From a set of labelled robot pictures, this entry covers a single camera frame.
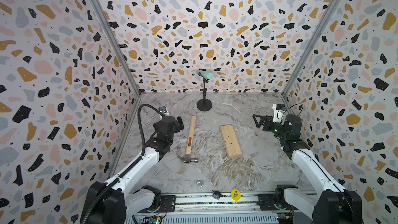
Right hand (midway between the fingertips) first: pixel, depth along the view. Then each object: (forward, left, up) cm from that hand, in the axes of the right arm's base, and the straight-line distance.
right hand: (263, 116), depth 81 cm
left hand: (-1, +47, -2) cm, 47 cm away
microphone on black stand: (+24, +33, -19) cm, 45 cm away
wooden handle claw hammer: (-15, +40, -19) cm, 47 cm away
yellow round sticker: (-33, +15, -21) cm, 42 cm away
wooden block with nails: (-7, +15, -18) cm, 24 cm away
